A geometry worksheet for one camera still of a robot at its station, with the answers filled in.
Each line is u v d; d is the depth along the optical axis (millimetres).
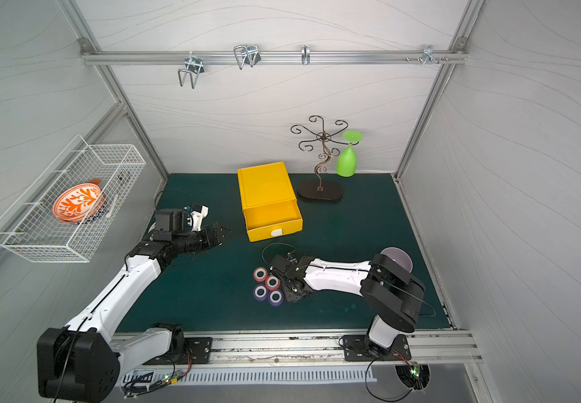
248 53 764
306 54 723
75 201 665
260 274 887
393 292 442
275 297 840
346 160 948
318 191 1148
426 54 765
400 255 902
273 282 869
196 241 692
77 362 383
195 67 783
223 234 718
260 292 844
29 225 585
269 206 808
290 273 667
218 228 720
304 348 751
